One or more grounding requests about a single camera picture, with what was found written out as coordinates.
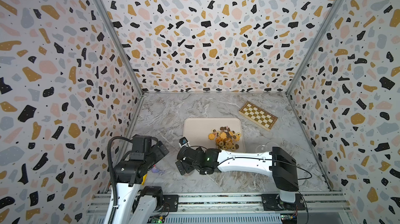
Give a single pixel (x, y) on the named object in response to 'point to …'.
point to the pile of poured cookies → (225, 138)
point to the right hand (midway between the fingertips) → (184, 161)
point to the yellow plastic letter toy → (144, 178)
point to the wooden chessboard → (258, 115)
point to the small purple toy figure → (154, 170)
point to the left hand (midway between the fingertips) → (161, 151)
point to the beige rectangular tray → (196, 130)
